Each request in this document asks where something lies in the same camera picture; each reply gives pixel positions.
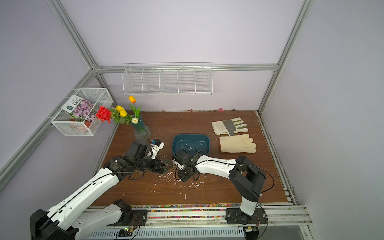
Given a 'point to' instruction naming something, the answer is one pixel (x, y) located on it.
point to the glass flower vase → (142, 132)
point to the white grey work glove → (230, 127)
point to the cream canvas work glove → (238, 143)
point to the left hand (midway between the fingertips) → (165, 164)
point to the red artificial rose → (104, 114)
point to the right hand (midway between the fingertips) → (183, 173)
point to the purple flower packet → (81, 108)
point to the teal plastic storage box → (191, 143)
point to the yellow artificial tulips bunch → (120, 114)
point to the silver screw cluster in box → (190, 148)
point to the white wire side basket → (67, 123)
